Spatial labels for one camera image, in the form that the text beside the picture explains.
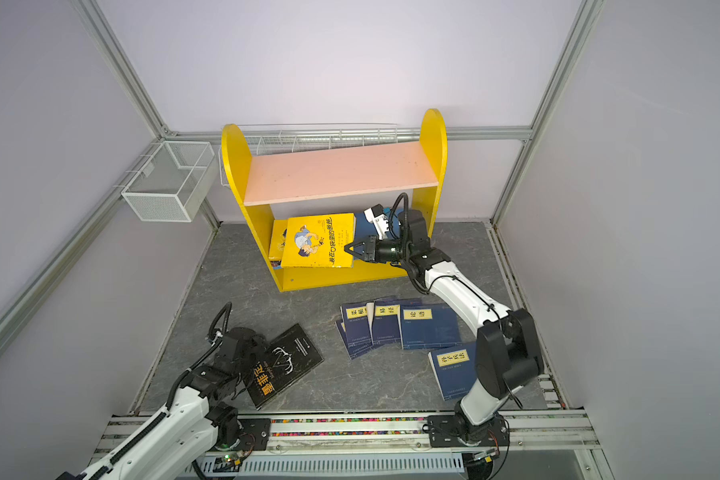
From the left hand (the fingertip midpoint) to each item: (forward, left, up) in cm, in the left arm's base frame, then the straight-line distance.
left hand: (264, 344), depth 86 cm
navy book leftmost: (+4, -26, -1) cm, 26 cm away
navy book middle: (+6, -36, 0) cm, 36 cm away
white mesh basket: (+52, +33, +19) cm, 64 cm away
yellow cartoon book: (+19, -18, +23) cm, 35 cm away
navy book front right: (-10, -54, -2) cm, 55 cm away
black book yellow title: (-4, -6, -2) cm, 8 cm away
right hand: (+14, -25, +24) cm, 37 cm away
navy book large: (+3, -48, -1) cm, 48 cm away
